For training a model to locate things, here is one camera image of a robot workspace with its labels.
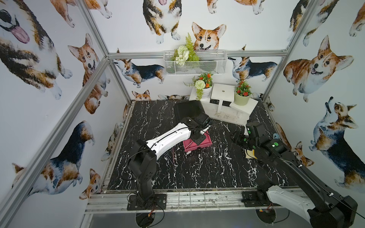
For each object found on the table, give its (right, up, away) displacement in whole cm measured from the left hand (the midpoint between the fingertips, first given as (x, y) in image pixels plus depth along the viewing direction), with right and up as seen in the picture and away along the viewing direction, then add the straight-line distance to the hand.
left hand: (198, 133), depth 86 cm
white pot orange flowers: (+3, +30, +2) cm, 30 cm away
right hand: (+17, 0, -9) cm, 19 cm away
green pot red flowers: (+28, +24, +4) cm, 37 cm away
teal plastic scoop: (+54, -4, +12) cm, 55 cm away
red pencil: (-16, -14, +5) cm, 22 cm away
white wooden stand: (+18, +18, +20) cm, 32 cm away
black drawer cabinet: (-9, +15, +9) cm, 20 cm away
